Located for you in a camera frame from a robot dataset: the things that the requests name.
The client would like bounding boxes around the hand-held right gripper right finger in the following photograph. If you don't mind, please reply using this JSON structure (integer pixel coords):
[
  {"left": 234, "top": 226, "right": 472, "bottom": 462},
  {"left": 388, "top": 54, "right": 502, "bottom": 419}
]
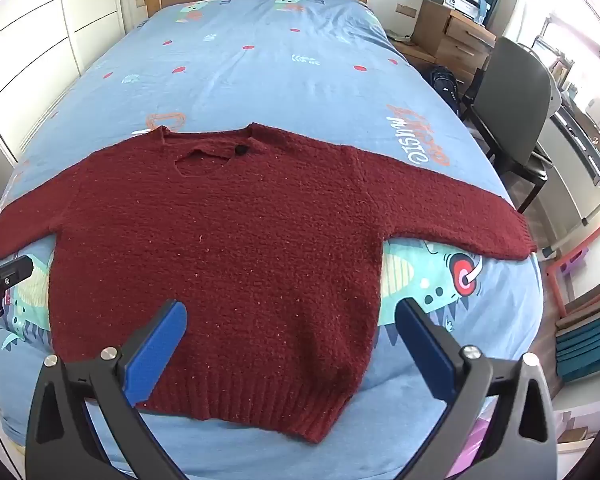
[{"left": 395, "top": 297, "right": 561, "bottom": 480}]

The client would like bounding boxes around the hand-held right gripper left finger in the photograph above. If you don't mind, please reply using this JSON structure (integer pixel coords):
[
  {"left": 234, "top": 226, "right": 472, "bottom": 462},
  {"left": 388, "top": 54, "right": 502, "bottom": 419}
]
[{"left": 25, "top": 300, "right": 188, "bottom": 480}]

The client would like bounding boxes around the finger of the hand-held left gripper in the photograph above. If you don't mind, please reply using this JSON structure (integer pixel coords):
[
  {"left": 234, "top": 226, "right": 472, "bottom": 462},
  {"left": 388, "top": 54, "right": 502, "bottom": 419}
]
[{"left": 0, "top": 255, "right": 34, "bottom": 293}]

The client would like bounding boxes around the dark red knit sweater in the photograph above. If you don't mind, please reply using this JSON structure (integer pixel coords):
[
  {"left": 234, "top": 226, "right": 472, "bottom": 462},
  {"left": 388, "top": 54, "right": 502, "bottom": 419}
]
[{"left": 0, "top": 121, "right": 538, "bottom": 445}]

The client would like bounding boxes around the pink plastic bag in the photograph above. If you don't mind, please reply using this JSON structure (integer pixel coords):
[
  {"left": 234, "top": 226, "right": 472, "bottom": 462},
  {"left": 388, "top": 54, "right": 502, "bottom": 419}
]
[{"left": 450, "top": 395, "right": 506, "bottom": 480}]

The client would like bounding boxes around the stack of teal mats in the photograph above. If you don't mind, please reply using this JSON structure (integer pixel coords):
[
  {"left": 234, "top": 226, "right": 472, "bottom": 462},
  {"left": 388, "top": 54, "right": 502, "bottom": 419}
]
[{"left": 555, "top": 305, "right": 600, "bottom": 383}]

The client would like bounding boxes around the white wardrobe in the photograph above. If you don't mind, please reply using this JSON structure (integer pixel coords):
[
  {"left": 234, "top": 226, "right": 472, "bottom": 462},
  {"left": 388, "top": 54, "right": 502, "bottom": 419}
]
[{"left": 0, "top": 0, "right": 153, "bottom": 171}]

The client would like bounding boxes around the white cluttered desk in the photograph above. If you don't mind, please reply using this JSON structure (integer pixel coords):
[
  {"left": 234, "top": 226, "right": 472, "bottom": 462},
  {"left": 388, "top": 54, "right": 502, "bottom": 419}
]
[{"left": 532, "top": 17, "right": 600, "bottom": 253}]

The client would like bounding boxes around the dark blue backpack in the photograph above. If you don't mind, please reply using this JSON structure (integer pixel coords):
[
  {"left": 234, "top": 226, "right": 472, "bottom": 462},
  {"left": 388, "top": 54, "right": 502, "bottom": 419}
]
[{"left": 428, "top": 65, "right": 462, "bottom": 118}]

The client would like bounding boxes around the grey chair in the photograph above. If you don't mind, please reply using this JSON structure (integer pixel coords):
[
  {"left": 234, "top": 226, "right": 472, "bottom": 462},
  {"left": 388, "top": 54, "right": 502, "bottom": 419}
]
[{"left": 461, "top": 36, "right": 563, "bottom": 215}]

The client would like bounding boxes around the blue printed bed sheet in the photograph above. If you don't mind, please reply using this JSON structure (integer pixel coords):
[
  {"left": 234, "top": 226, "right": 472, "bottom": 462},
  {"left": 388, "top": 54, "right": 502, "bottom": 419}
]
[{"left": 0, "top": 0, "right": 543, "bottom": 478}]

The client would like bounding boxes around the wooden drawer cabinet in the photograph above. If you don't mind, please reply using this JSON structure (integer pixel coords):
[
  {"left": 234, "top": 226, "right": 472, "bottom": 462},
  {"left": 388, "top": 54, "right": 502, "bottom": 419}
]
[{"left": 412, "top": 0, "right": 497, "bottom": 86}]

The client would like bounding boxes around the red wooden frame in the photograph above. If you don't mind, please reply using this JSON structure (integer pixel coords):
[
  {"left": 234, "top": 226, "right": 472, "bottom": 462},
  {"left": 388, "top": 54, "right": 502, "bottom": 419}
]
[{"left": 545, "top": 220, "right": 600, "bottom": 318}]

